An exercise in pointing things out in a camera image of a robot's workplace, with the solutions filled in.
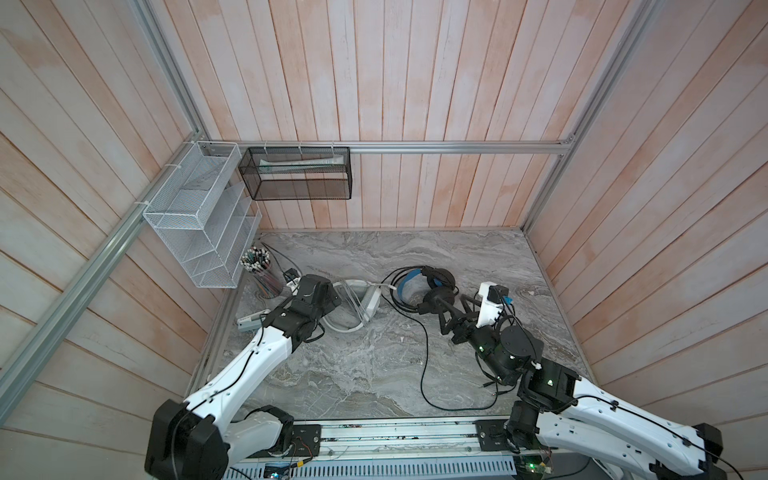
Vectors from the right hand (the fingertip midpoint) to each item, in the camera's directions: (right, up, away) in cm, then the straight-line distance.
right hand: (450, 300), depth 67 cm
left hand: (-32, -3, +16) cm, 36 cm away
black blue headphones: (+3, -2, +25) cm, 26 cm away
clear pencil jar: (-53, +3, +26) cm, 59 cm away
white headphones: (-19, -3, +22) cm, 29 cm away
